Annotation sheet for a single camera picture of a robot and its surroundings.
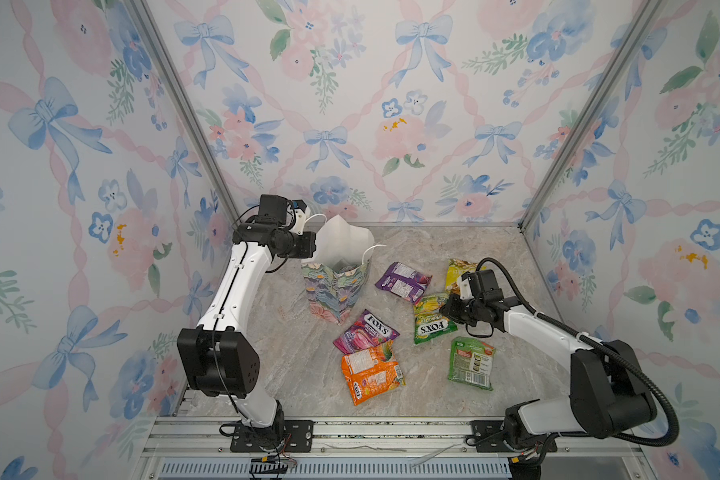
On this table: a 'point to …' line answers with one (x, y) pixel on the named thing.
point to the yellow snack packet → (455, 269)
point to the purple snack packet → (405, 282)
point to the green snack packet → (471, 362)
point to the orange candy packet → (371, 373)
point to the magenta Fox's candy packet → (369, 332)
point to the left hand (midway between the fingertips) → (315, 243)
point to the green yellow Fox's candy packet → (428, 320)
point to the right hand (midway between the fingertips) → (439, 307)
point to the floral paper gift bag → (337, 273)
